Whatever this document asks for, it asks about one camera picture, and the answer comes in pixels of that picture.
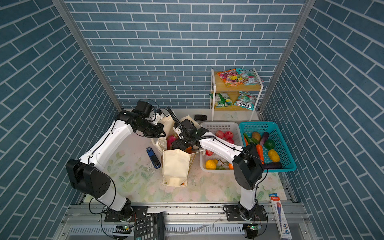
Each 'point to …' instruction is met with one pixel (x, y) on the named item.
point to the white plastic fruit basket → (218, 163)
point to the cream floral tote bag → (175, 162)
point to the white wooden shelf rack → (217, 85)
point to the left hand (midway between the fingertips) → (166, 134)
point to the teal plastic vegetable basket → (275, 134)
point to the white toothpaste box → (281, 221)
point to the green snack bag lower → (222, 100)
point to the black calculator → (150, 227)
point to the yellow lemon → (211, 164)
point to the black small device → (199, 117)
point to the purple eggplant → (265, 137)
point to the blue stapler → (155, 160)
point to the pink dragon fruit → (170, 139)
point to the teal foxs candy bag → (245, 100)
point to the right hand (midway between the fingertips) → (178, 142)
